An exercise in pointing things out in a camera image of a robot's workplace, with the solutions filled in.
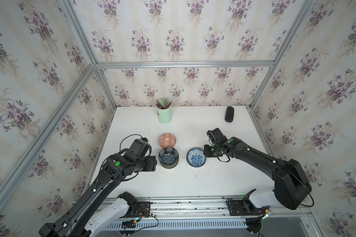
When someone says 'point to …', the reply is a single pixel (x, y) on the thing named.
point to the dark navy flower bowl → (168, 157)
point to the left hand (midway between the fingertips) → (153, 164)
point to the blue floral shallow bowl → (196, 157)
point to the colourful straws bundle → (163, 103)
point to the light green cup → (164, 115)
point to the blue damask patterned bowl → (196, 164)
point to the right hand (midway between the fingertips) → (206, 152)
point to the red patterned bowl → (167, 140)
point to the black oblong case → (229, 114)
